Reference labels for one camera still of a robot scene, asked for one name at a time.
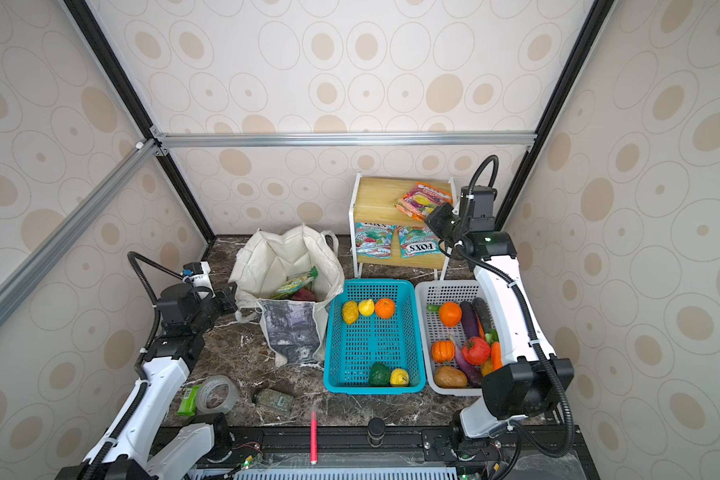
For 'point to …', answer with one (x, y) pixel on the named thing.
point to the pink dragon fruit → (304, 294)
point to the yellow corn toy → (350, 312)
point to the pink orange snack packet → (422, 200)
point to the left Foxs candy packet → (374, 240)
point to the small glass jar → (274, 400)
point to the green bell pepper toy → (380, 375)
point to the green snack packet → (294, 285)
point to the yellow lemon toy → (366, 307)
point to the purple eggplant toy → (470, 320)
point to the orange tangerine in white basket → (451, 314)
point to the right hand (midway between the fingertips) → (426, 212)
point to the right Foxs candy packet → (414, 240)
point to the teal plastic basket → (374, 343)
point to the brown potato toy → (449, 378)
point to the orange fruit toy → (385, 308)
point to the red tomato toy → (476, 351)
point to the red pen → (313, 438)
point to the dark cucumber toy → (482, 311)
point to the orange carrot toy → (496, 356)
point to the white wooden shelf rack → (387, 222)
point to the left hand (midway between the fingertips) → (241, 279)
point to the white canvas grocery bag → (266, 261)
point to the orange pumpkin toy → (443, 351)
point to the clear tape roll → (205, 386)
